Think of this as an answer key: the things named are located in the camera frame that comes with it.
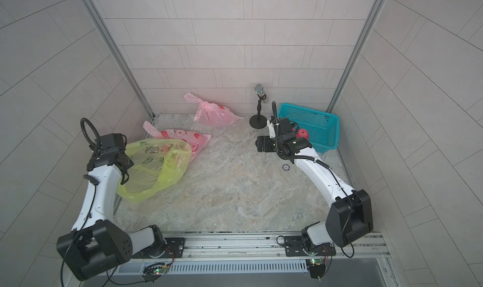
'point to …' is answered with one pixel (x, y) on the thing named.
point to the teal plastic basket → (323, 129)
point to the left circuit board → (153, 272)
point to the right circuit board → (317, 268)
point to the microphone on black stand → (258, 121)
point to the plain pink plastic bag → (212, 114)
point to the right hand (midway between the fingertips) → (263, 141)
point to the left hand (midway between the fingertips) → (120, 163)
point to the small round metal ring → (285, 167)
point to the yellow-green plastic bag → (155, 162)
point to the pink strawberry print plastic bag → (195, 140)
